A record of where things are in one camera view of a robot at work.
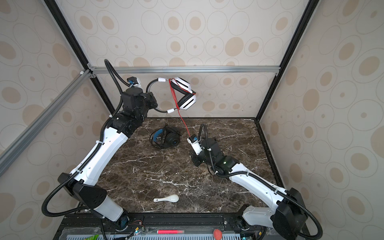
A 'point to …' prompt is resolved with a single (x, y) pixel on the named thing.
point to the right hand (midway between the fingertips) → (191, 150)
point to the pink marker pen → (170, 231)
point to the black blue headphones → (165, 137)
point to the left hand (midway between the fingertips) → (153, 89)
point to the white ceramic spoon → (172, 198)
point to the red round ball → (217, 234)
